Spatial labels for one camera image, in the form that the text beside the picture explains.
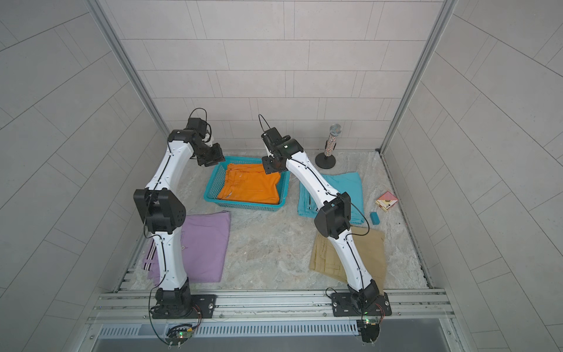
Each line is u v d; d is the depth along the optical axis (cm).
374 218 91
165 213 55
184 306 65
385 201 96
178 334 65
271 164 78
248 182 102
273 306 73
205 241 86
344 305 71
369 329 68
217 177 96
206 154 78
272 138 69
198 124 74
